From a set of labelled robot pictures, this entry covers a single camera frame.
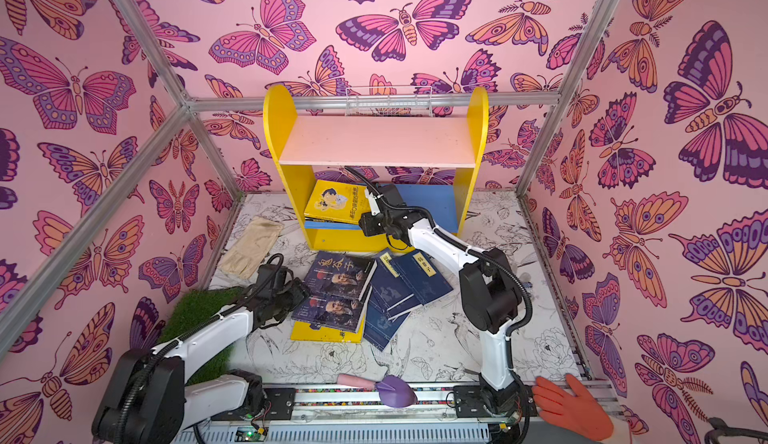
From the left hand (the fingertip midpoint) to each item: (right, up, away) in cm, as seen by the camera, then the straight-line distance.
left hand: (306, 290), depth 90 cm
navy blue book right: (+37, +2, +3) cm, 37 cm away
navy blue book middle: (+26, +1, 0) cm, 26 cm away
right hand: (+18, +22, +1) cm, 28 cm away
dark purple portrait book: (+10, +4, +2) cm, 11 cm away
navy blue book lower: (+22, -9, -5) cm, 25 cm away
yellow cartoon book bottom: (+1, -11, -4) cm, 12 cm away
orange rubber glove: (+69, -24, -18) cm, 75 cm away
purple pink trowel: (+26, -21, -15) cm, 37 cm away
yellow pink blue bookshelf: (+9, +38, +31) cm, 50 cm away
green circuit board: (-9, -31, -17) cm, 37 cm away
